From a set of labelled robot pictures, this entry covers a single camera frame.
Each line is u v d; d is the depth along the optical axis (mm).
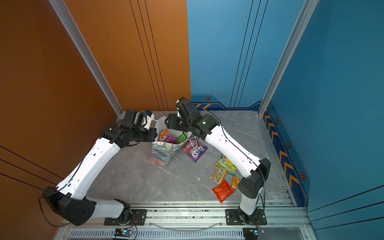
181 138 854
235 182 837
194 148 956
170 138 875
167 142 717
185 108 503
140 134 602
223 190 794
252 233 702
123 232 709
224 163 892
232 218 724
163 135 882
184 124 574
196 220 731
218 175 855
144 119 589
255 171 424
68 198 386
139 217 730
